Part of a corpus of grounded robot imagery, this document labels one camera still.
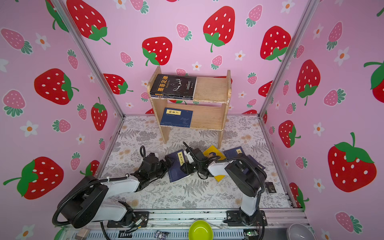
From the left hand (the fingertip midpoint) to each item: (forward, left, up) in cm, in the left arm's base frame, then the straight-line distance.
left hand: (174, 163), depth 89 cm
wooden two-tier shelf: (+28, -19, +17) cm, 38 cm away
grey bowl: (-33, -61, -1) cm, 70 cm away
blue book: (+23, -1, +16) cm, 28 cm away
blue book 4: (-13, -38, +28) cm, 49 cm away
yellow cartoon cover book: (+11, -24, -4) cm, 26 cm away
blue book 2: (-4, -1, -3) cm, 5 cm away
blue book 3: (+11, -38, -4) cm, 40 cm away
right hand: (-1, -4, -3) cm, 6 cm away
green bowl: (-33, -16, -4) cm, 37 cm away
